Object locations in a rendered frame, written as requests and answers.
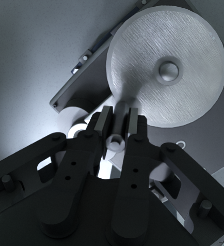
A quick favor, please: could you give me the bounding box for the small white ring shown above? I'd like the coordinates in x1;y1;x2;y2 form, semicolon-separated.
175;140;187;150

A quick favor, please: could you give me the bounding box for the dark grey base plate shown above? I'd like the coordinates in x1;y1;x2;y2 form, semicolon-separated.
49;0;224;204

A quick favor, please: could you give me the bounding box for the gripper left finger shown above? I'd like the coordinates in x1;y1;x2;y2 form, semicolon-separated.
0;105;113;238

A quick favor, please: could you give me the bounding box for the grey bolted bracket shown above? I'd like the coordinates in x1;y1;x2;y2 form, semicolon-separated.
78;49;92;64

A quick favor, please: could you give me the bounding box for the grey cylindrical stud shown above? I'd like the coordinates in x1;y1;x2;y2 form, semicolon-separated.
105;101;130;153

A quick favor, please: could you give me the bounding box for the grey brushed round disc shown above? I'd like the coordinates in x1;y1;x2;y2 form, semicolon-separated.
105;5;224;128

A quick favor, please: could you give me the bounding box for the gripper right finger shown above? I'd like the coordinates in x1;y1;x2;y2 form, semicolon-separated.
110;107;224;241

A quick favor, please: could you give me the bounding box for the grey round hub knob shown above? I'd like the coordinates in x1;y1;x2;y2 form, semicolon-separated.
155;56;184;86

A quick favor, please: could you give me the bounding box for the white paper roll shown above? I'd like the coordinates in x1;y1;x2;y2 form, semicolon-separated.
58;106;90;140

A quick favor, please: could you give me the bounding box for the blue strip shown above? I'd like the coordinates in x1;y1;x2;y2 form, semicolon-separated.
70;20;124;75

